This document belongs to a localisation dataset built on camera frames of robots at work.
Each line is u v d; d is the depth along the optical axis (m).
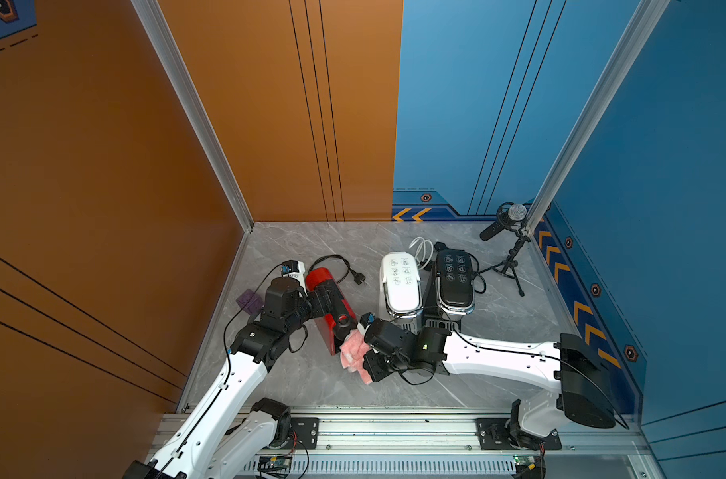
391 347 0.58
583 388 0.40
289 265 0.67
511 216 0.89
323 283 0.80
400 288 0.74
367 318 0.69
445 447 0.72
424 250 1.09
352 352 0.73
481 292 0.99
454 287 0.75
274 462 0.72
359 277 1.02
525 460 0.72
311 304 0.67
